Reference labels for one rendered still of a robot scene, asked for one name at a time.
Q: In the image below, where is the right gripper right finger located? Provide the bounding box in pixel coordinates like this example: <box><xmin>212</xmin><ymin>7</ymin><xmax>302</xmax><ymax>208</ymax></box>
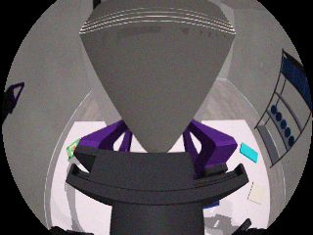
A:
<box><xmin>182</xmin><ymin>119</ymin><xmax>238</xmax><ymax>177</ymax></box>

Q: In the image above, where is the teal flat rectangular block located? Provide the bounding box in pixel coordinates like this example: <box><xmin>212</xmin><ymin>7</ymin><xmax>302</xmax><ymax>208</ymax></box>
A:
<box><xmin>240</xmin><ymin>142</ymin><xmax>258</xmax><ymax>163</ymax></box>

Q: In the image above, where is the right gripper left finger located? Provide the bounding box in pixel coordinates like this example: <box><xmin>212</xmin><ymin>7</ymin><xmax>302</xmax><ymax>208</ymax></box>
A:
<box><xmin>77</xmin><ymin>119</ymin><xmax>133</xmax><ymax>152</ymax></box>

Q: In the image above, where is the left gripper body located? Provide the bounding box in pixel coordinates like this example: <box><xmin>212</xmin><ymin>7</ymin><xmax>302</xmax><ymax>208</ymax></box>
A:
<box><xmin>2</xmin><ymin>86</ymin><xmax>15</xmax><ymax>125</ymax></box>

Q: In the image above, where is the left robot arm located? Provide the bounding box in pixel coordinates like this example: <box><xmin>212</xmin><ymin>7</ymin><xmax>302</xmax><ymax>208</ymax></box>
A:
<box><xmin>2</xmin><ymin>92</ymin><xmax>94</xmax><ymax>235</ymax></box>

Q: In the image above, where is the black rectangular frame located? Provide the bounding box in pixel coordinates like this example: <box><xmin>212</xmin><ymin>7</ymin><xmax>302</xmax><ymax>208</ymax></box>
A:
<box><xmin>93</xmin><ymin>0</ymin><xmax>101</xmax><ymax>11</ymax></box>

